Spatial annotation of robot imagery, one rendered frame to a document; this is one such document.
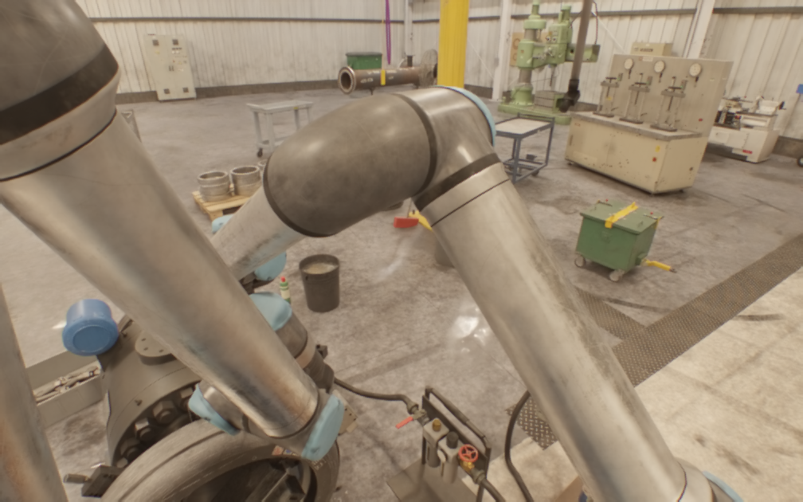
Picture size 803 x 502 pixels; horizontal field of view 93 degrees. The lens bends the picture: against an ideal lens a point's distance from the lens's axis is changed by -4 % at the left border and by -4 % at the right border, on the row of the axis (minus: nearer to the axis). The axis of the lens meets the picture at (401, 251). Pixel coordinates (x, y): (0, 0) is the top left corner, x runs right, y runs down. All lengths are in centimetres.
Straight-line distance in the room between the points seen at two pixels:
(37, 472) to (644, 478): 60
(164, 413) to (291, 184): 122
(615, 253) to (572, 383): 339
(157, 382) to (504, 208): 137
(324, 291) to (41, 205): 283
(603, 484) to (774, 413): 276
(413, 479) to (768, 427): 204
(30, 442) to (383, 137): 41
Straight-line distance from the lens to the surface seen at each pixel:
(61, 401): 300
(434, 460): 193
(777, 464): 298
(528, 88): 1263
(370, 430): 238
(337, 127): 40
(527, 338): 47
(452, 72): 422
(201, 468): 125
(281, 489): 140
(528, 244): 46
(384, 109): 41
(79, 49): 27
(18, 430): 48
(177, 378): 157
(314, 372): 85
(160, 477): 126
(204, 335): 38
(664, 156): 627
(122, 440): 163
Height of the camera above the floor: 189
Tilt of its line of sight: 28 degrees down
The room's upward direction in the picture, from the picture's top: straight up
